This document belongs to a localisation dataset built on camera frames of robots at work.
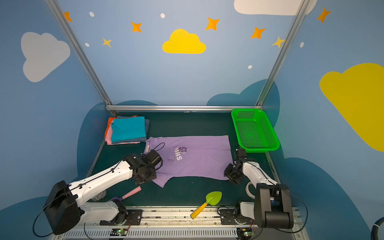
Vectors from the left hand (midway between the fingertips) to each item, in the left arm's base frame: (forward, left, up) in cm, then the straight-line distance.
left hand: (154, 179), depth 80 cm
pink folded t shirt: (+30, +38, -3) cm, 48 cm away
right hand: (+6, -42, -6) cm, 43 cm away
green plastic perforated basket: (+40, -67, -7) cm, 78 cm away
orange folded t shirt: (+44, +40, 0) cm, 60 cm away
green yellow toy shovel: (-8, -32, -4) cm, 33 cm away
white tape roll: (-5, -52, -5) cm, 52 cm away
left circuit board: (-23, +15, -7) cm, 28 cm away
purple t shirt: (+18, -26, -7) cm, 33 cm away
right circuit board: (-23, -46, -8) cm, 52 cm away
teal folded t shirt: (+36, +26, -1) cm, 44 cm away
